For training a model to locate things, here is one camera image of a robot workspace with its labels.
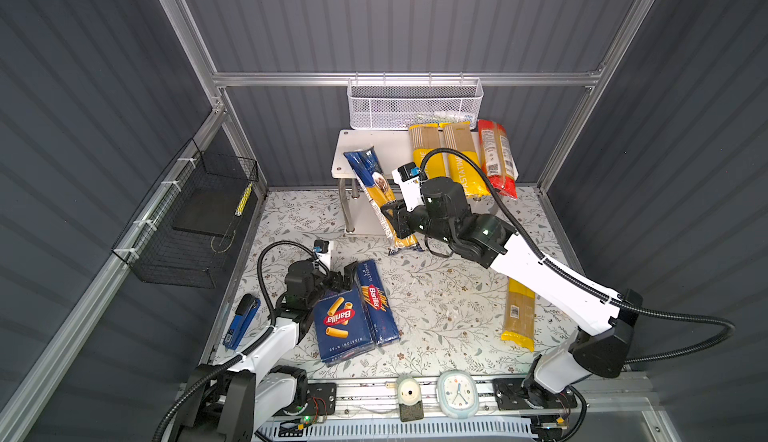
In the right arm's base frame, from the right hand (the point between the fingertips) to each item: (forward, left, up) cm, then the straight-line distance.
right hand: (387, 208), depth 67 cm
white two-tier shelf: (+26, -1, -3) cm, 26 cm away
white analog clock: (-32, -17, -33) cm, 49 cm away
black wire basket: (-2, +51, -5) cm, 51 cm away
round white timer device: (-32, -4, -28) cm, 43 cm away
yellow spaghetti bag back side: (-12, -37, -34) cm, 52 cm away
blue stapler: (-11, +42, -32) cm, 54 cm away
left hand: (+1, +14, -23) cm, 27 cm away
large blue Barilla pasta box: (-18, +13, -30) cm, 37 cm away
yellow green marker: (+5, +39, -7) cm, 40 cm away
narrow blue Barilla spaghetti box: (-12, +3, -33) cm, 35 cm away
